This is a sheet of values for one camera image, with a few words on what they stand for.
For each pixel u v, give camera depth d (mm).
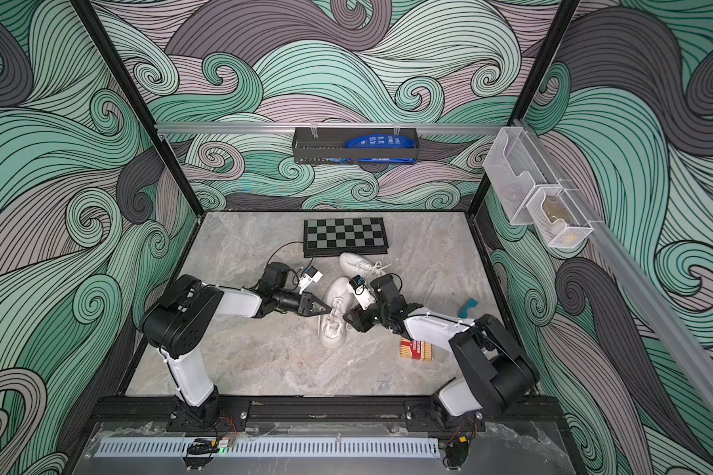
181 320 504
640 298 516
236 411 746
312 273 855
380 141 919
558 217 656
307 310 808
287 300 808
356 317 765
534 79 827
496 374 428
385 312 697
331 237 1078
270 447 697
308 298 810
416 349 831
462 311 920
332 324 835
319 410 764
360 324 778
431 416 667
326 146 951
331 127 926
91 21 725
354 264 995
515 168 778
